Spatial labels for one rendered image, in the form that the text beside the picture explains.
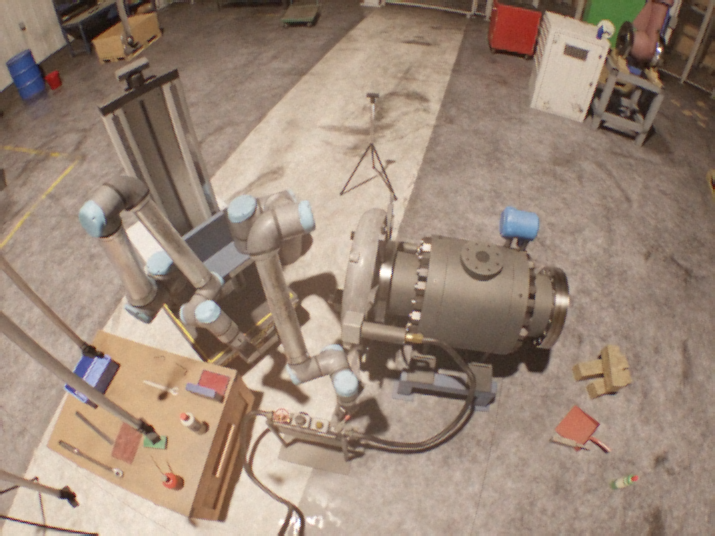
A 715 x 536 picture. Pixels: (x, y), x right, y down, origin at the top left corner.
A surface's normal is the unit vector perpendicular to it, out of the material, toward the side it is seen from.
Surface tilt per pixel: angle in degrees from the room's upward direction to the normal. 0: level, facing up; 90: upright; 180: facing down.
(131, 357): 0
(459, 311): 51
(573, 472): 0
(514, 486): 0
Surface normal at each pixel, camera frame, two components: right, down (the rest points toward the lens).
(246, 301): 0.00, -0.61
